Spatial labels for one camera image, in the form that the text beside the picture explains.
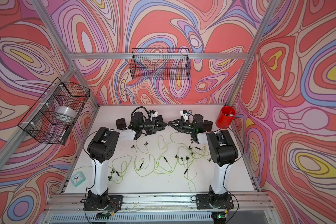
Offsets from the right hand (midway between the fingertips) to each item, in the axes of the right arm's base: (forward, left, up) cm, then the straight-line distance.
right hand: (169, 126), depth 89 cm
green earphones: (-19, +32, -13) cm, 40 cm away
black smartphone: (+15, +39, -14) cm, 44 cm away
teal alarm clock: (-27, +55, -11) cm, 62 cm away
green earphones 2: (-17, +17, -14) cm, 28 cm away
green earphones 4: (-26, -12, -14) cm, 32 cm away
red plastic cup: (+9, -40, -3) cm, 41 cm away
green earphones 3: (-20, +5, -14) cm, 25 cm away
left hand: (-1, +1, +1) cm, 2 cm away
